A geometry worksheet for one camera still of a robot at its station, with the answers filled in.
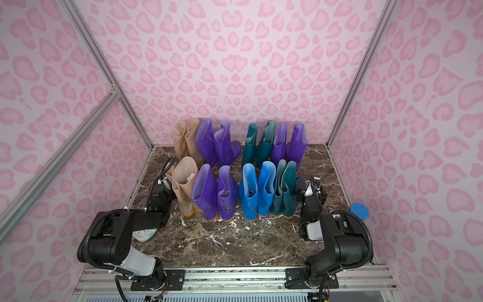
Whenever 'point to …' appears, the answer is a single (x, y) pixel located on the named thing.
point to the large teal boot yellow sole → (288, 184)
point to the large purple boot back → (227, 151)
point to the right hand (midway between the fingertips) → (311, 182)
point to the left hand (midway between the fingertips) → (171, 181)
